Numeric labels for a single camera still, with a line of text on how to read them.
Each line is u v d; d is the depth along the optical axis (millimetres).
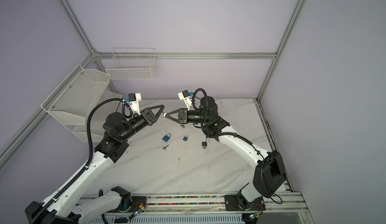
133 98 573
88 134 498
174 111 633
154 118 589
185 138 981
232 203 733
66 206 387
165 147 931
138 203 735
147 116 559
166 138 976
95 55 907
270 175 420
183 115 614
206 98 576
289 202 762
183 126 1042
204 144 946
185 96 625
